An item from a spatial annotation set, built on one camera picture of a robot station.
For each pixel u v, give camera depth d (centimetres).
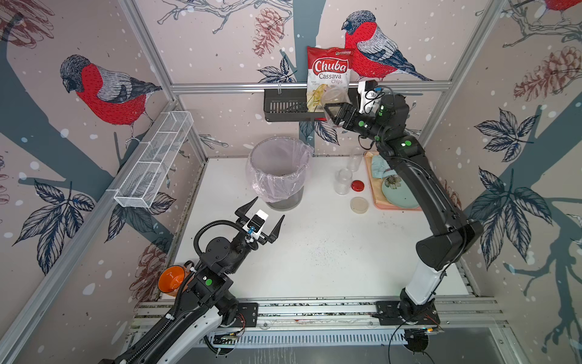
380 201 101
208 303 50
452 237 43
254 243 56
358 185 110
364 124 60
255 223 52
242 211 61
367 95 61
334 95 70
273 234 61
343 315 74
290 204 96
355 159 110
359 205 101
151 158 77
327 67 83
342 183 105
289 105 107
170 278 73
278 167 100
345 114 60
